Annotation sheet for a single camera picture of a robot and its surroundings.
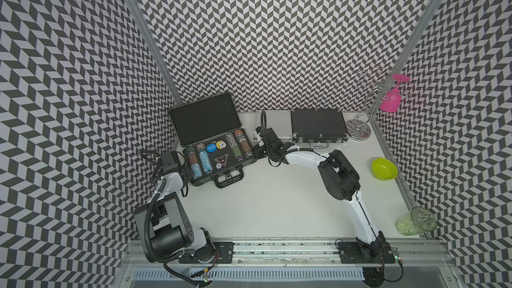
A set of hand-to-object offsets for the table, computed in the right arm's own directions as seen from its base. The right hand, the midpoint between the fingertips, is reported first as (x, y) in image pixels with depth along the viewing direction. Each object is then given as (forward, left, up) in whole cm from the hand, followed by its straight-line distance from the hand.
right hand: (253, 153), depth 98 cm
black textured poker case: (+15, -34, +3) cm, 38 cm away
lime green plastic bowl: (-8, -63, -4) cm, 64 cm away
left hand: (-13, +30, +1) cm, 33 cm away
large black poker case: (+11, +24, +4) cm, 27 cm away
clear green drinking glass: (-30, -72, -7) cm, 78 cm away
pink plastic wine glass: (+16, -66, +18) cm, 71 cm away
